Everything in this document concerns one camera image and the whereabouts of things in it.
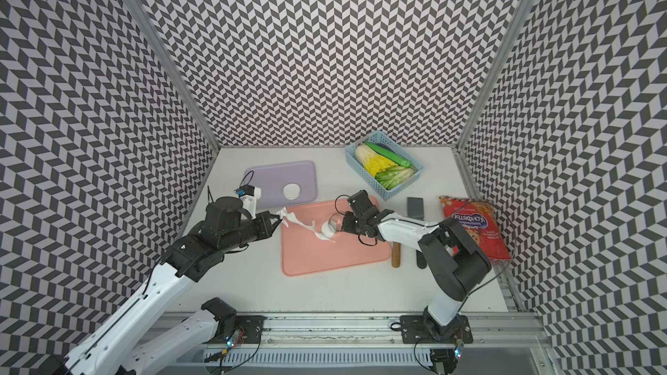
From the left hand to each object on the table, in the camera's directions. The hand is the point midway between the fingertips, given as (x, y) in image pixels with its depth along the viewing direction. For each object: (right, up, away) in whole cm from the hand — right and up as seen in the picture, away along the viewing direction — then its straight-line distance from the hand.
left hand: (282, 222), depth 72 cm
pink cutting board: (+4, -13, +16) cm, 21 cm away
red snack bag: (+67, -4, +21) cm, 71 cm away
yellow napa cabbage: (+29, +17, +30) cm, 45 cm away
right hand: (+18, -6, +19) cm, 27 cm away
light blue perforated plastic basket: (+35, +26, +43) cm, 61 cm away
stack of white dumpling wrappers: (-4, +6, +29) cm, 30 cm away
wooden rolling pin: (+35, -14, +14) cm, 40 cm away
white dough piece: (+2, +1, +4) cm, 5 cm away
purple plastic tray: (-7, +9, +29) cm, 32 cm away
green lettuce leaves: (+36, +12, +27) cm, 47 cm away
